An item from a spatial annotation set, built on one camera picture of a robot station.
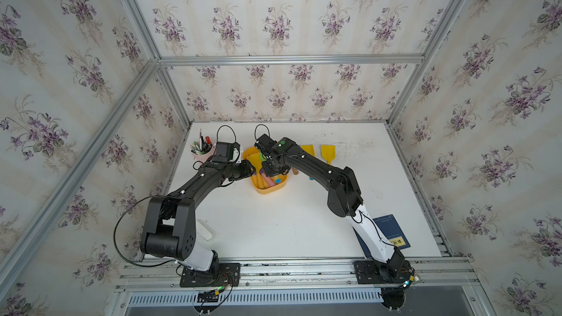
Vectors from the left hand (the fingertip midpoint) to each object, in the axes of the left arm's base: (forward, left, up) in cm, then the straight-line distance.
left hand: (254, 170), depth 90 cm
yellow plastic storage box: (-2, -3, -8) cm, 9 cm away
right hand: (+2, -8, -4) cm, 9 cm away
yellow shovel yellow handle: (+18, -26, -8) cm, 32 cm away
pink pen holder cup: (+12, +24, -1) cm, 27 cm away
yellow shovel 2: (+3, -1, +3) cm, 4 cm away
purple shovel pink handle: (-1, -6, -7) cm, 9 cm away
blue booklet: (-22, -53, -8) cm, 58 cm away
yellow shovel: (+16, -35, -9) cm, 40 cm away
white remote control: (-22, +18, -6) cm, 29 cm away
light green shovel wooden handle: (-13, -15, +20) cm, 29 cm away
